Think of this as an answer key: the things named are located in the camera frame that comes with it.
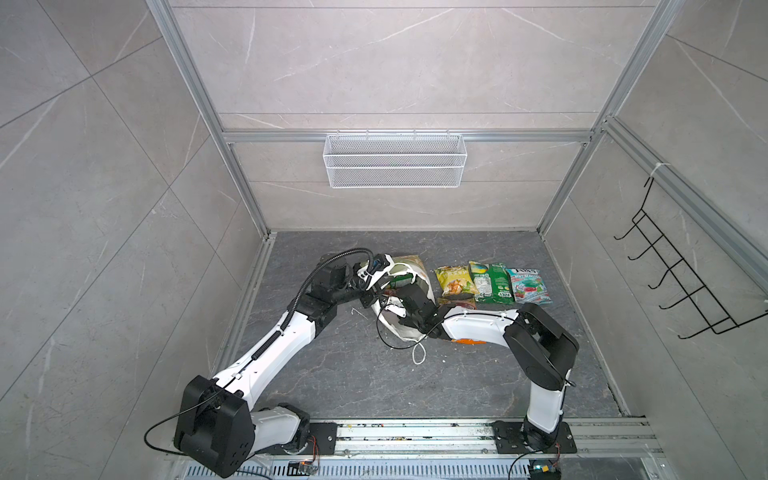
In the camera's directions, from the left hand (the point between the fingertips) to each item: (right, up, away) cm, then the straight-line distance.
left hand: (389, 268), depth 77 cm
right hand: (+5, -10, +18) cm, 21 cm away
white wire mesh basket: (+2, +36, +24) cm, 43 cm away
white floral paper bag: (+3, -2, -1) cm, 4 cm away
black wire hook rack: (+67, -7, -15) cm, 69 cm away
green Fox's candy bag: (+36, -6, +24) cm, 43 cm away
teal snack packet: (+47, -7, +23) cm, 53 cm away
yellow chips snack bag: (+22, -5, +23) cm, 32 cm away
